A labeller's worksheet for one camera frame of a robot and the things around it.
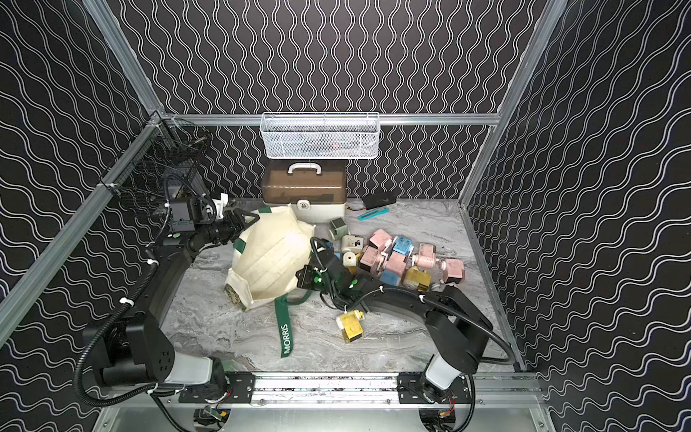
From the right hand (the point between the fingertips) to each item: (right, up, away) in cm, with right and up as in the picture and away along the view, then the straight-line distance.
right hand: (294, 272), depth 80 cm
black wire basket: (-48, +42, +17) cm, 66 cm away
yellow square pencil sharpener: (+17, -16, +2) cm, 24 cm away
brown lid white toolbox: (+3, +29, +30) cm, 42 cm away
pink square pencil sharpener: (+53, -1, +14) cm, 55 cm away
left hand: (-12, +17, -1) cm, 21 cm away
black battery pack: (+27, +25, +38) cm, 53 cm away
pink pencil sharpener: (+28, +9, +22) cm, 37 cm away
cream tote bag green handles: (-14, +2, +18) cm, 23 cm away
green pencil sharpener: (+12, +13, +20) cm, 27 cm away
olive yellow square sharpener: (+39, -4, +12) cm, 41 cm away
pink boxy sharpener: (+33, +1, +15) cm, 37 cm away
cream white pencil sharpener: (+18, +7, +20) cm, 28 cm away
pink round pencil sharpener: (+44, +3, +17) cm, 47 cm away
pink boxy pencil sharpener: (+24, +3, +17) cm, 29 cm away
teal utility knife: (+27, +19, +36) cm, 49 cm away
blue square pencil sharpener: (+36, +7, +20) cm, 42 cm away
